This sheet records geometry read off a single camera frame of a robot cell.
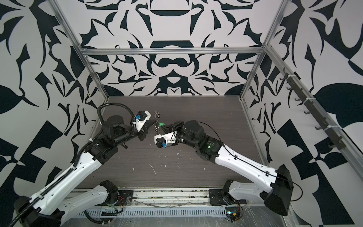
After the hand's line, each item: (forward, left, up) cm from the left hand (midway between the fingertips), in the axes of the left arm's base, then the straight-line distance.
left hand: (152, 116), depth 68 cm
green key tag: (-3, -4, -1) cm, 5 cm away
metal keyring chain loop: (-3, -2, -1) cm, 4 cm away
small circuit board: (-37, -38, -32) cm, 62 cm away
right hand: (-4, -6, +1) cm, 7 cm away
